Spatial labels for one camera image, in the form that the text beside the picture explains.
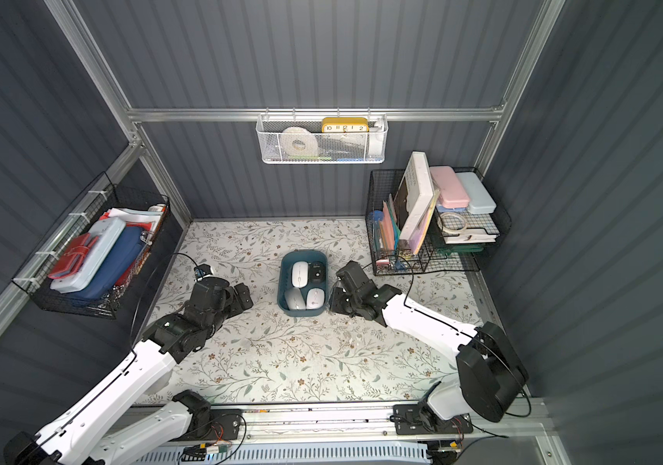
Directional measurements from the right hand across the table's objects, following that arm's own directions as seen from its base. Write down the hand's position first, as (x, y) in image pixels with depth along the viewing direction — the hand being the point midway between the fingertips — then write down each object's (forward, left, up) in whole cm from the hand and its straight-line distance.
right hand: (340, 306), depth 84 cm
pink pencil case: (+35, -37, +14) cm, 53 cm away
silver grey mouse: (+6, +15, -8) cm, 18 cm away
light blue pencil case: (+32, -46, +13) cm, 57 cm away
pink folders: (+36, -18, -5) cm, 41 cm away
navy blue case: (-2, +53, +22) cm, 58 cm away
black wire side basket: (+18, +64, +26) cm, 72 cm away
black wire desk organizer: (+21, -32, 0) cm, 38 cm away
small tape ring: (+21, -34, +10) cm, 41 cm away
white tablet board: (+23, -23, +22) cm, 40 cm away
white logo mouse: (+6, +8, -7) cm, 13 cm away
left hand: (-1, +29, +9) cm, 30 cm away
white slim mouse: (+15, +14, -6) cm, 22 cm away
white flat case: (+6, +56, +26) cm, 62 cm away
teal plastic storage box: (+14, +20, -9) cm, 26 cm away
